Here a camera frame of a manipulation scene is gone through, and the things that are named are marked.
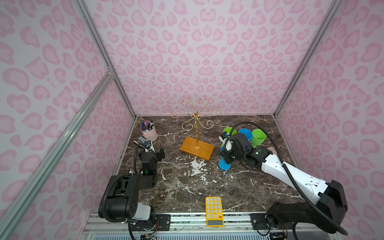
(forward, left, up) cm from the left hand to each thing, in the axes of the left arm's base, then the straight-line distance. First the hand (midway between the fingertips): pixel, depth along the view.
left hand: (153, 144), depth 90 cm
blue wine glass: (+4, -57, +4) cm, 57 cm away
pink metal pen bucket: (+11, +5, +2) cm, 12 cm away
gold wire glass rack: (+4, -27, +20) cm, 34 cm away
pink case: (0, -76, -9) cm, 76 cm away
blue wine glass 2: (-9, -42, -11) cm, 45 cm away
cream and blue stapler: (+10, +13, -9) cm, 18 cm away
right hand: (-9, -40, +6) cm, 42 cm away
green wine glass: (+20, -50, -12) cm, 55 cm away
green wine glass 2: (-1, -61, +6) cm, 62 cm away
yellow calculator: (-35, -34, -9) cm, 50 cm away
